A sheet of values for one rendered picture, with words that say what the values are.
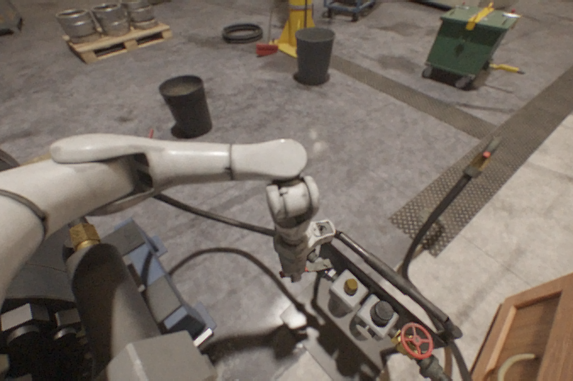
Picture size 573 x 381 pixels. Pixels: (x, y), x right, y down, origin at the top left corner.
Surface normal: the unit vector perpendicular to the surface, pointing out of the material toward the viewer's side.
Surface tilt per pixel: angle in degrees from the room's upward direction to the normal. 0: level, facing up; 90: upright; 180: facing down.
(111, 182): 86
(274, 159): 36
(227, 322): 0
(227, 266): 0
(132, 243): 0
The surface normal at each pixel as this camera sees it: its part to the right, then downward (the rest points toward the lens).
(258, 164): -0.04, -0.05
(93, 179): 0.98, 0.00
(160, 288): -0.02, -0.64
